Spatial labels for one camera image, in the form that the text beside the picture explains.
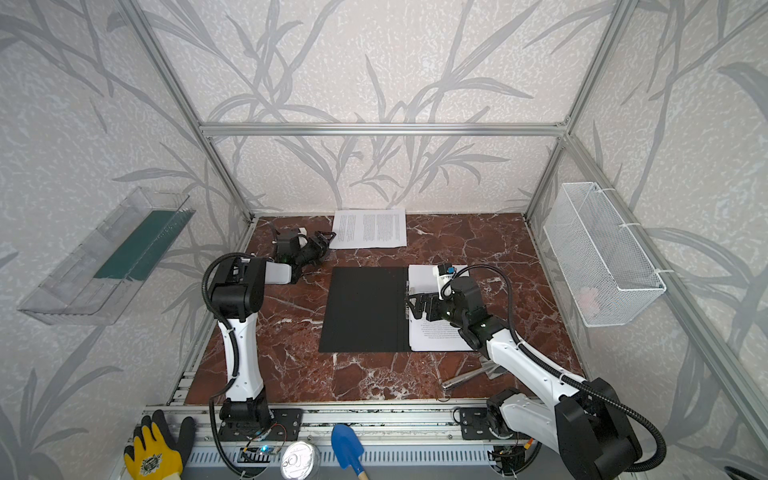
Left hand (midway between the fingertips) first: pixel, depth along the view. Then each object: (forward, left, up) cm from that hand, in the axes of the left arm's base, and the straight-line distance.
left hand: (337, 230), depth 106 cm
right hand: (-27, -28, +7) cm, 40 cm away
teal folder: (-28, -12, -7) cm, 31 cm away
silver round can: (-66, -1, -1) cm, 66 cm away
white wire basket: (-36, -66, +29) cm, 81 cm away
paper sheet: (-36, -32, -6) cm, 49 cm away
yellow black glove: (-65, +33, -4) cm, 73 cm away
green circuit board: (-65, +11, -8) cm, 66 cm away
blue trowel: (-64, -11, -6) cm, 65 cm away
